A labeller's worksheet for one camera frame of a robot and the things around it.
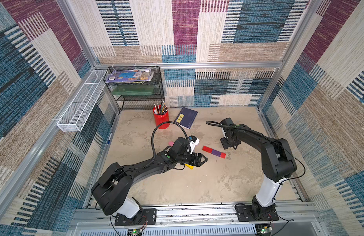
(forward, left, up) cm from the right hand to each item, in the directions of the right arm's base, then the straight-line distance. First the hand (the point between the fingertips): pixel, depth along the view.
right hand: (232, 145), depth 96 cm
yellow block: (-20, +28, +14) cm, 37 cm away
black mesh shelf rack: (+39, +74, +4) cm, 84 cm away
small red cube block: (-6, +6, -2) cm, 9 cm away
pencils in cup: (+23, +46, +11) cm, 53 cm away
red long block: (-1, +16, -2) cm, 16 cm away
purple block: (-3, +10, -3) cm, 11 cm away
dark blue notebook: (+27, +29, -2) cm, 39 cm away
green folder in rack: (+29, +62, +23) cm, 72 cm away
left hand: (-13, +20, +9) cm, 26 cm away
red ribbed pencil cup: (+16, +46, +9) cm, 50 cm away
